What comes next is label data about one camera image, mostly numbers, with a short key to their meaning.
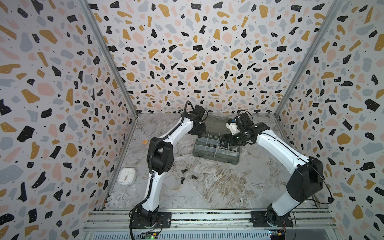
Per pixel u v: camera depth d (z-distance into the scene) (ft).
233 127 2.58
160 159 1.85
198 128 2.77
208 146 3.36
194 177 2.88
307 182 1.44
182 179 2.87
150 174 1.92
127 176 2.81
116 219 2.45
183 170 2.96
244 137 2.06
